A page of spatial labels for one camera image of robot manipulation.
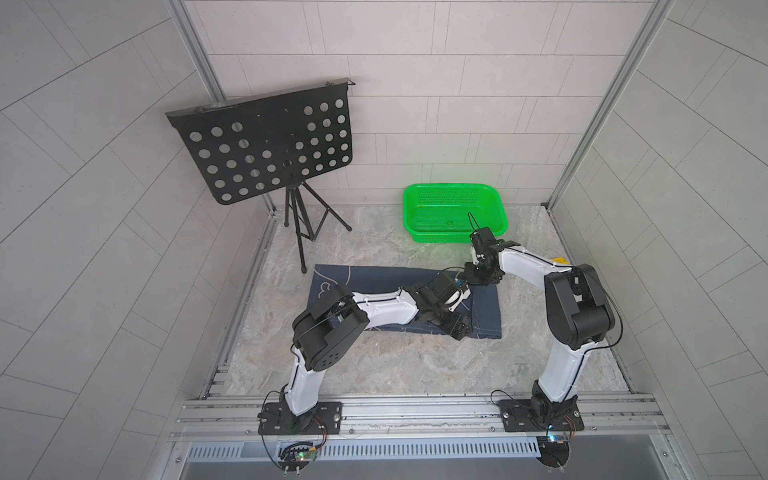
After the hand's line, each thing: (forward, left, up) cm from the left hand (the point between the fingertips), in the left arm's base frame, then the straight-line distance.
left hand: (464, 325), depth 86 cm
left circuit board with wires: (-30, +41, +1) cm, 51 cm away
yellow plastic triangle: (+23, -36, +1) cm, 43 cm away
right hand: (+17, -4, -1) cm, 18 cm away
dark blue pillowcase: (+4, -6, +1) cm, 7 cm away
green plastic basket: (+46, -1, -1) cm, 46 cm away
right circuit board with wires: (-29, -16, +2) cm, 33 cm away
